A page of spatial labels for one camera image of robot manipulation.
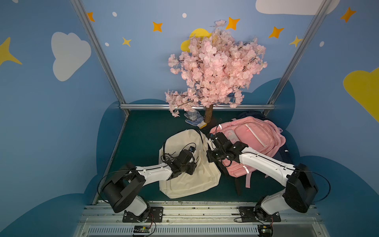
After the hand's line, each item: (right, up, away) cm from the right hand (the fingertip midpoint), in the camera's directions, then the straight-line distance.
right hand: (208, 154), depth 84 cm
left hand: (-8, -6, +6) cm, 12 cm away
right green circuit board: (+28, -37, -11) cm, 47 cm away
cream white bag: (-1, -12, -2) cm, 12 cm away
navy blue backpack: (+50, -2, +10) cm, 51 cm away
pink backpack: (+35, +9, +6) cm, 37 cm away
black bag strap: (+17, -17, -1) cm, 24 cm away
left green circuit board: (-35, -35, -12) cm, 51 cm away
